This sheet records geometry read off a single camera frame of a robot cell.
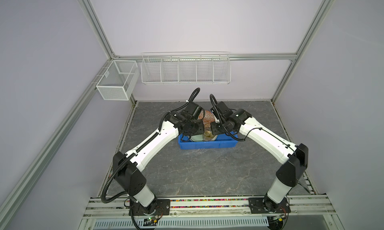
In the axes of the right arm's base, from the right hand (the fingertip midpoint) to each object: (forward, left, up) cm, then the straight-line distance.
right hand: (215, 129), depth 81 cm
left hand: (-3, +7, +2) cm, 8 cm away
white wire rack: (+41, +17, +12) cm, 46 cm away
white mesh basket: (+38, +64, +6) cm, 74 cm away
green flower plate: (+3, +11, -14) cm, 18 cm away
